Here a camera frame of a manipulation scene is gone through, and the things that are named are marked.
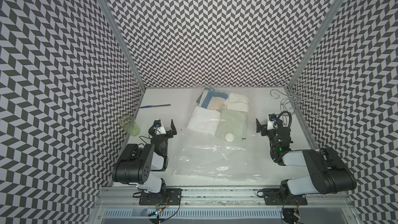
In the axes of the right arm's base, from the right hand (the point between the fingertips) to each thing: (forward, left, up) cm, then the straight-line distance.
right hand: (264, 119), depth 89 cm
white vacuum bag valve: (-8, +21, -6) cm, 23 cm away
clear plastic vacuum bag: (-18, +35, -10) cm, 41 cm away
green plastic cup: (0, +81, -5) cm, 82 cm away
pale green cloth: (+4, +17, -9) cm, 20 cm away
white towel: (+5, +36, -8) cm, 37 cm away
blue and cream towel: (+20, +30, -5) cm, 37 cm away
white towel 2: (+19, +13, -6) cm, 23 cm away
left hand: (-1, +59, +1) cm, 59 cm away
